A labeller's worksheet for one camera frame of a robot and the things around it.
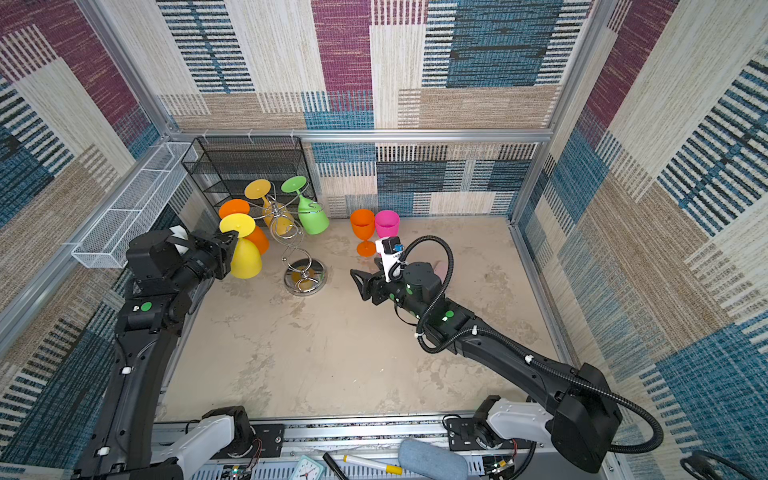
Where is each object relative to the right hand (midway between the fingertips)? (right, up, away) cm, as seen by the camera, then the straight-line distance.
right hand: (368, 270), depth 73 cm
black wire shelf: (-51, +34, +31) cm, 68 cm away
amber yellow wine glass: (-24, +14, +6) cm, 28 cm away
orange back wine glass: (-34, +16, +6) cm, 38 cm away
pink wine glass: (+5, +14, +27) cm, 30 cm away
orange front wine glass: (-3, +13, +26) cm, 29 cm away
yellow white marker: (+6, -46, -4) cm, 46 cm away
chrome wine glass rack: (-23, -4, +29) cm, 38 cm away
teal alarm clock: (-13, -45, -5) cm, 47 cm away
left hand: (-28, +10, -6) cm, 30 cm away
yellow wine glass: (-30, +2, +2) cm, 30 cm away
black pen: (-7, -45, -4) cm, 46 cm away
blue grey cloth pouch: (+15, -43, -6) cm, 45 cm away
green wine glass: (-18, +15, +17) cm, 29 cm away
